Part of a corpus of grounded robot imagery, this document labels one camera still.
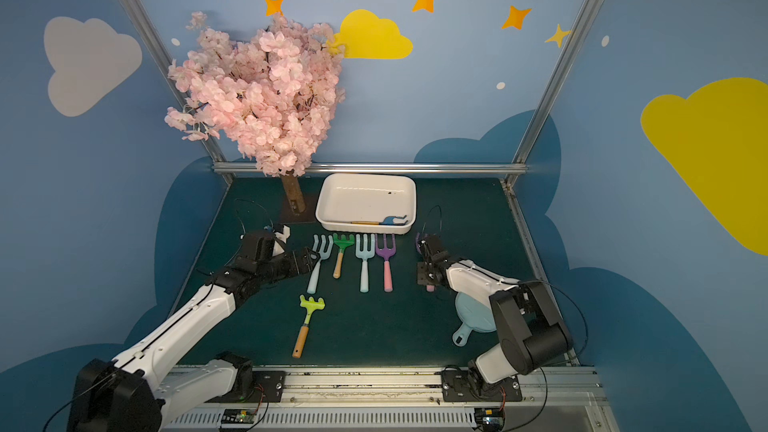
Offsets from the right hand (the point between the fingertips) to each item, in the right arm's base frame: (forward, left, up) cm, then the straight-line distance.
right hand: (431, 269), depth 94 cm
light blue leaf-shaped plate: (-13, -13, -2) cm, 19 cm away
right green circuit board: (-38, -14, -5) cm, 41 cm away
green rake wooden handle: (+8, +30, 0) cm, 32 cm away
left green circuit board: (-42, +48, -2) cm, 64 cm away
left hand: (-4, +37, +12) cm, 39 cm away
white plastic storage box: (+27, +26, -1) cm, 38 cm away
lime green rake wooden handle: (-14, +37, -1) cm, 39 cm away
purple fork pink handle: (+6, +15, -2) cm, 16 cm away
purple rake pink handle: (+9, +4, -1) cm, 10 cm away
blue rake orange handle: (+19, +15, -1) cm, 24 cm away
